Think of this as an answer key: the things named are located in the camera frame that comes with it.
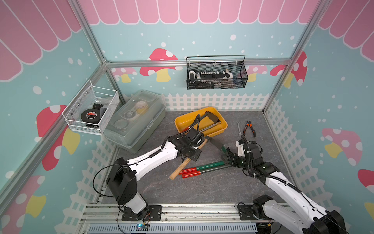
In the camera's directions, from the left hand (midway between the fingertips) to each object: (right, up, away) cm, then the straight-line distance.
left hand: (194, 155), depth 82 cm
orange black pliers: (+43, +17, +29) cm, 55 cm away
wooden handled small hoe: (+8, +9, +6) cm, 14 cm away
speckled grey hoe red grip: (+11, +25, +31) cm, 42 cm away
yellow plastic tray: (+11, +20, +31) cm, 39 cm away
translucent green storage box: (-36, +19, +6) cm, 41 cm away
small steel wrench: (+34, +11, +25) cm, 43 cm away
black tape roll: (-47, +19, -14) cm, 52 cm away
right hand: (+18, -1, +1) cm, 18 cm away
